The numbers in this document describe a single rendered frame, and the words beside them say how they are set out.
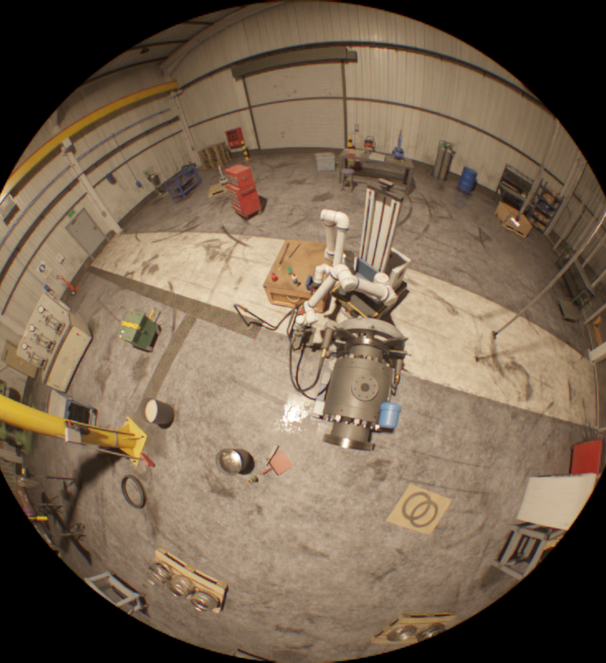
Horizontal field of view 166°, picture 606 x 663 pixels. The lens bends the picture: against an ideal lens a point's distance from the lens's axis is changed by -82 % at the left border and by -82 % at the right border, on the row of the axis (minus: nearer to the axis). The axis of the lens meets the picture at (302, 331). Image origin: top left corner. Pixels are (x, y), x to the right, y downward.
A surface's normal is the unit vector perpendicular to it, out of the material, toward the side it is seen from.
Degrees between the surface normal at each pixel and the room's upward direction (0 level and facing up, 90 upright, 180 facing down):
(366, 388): 0
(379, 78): 90
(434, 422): 0
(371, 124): 90
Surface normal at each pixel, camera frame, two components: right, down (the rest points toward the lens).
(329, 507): -0.10, -0.45
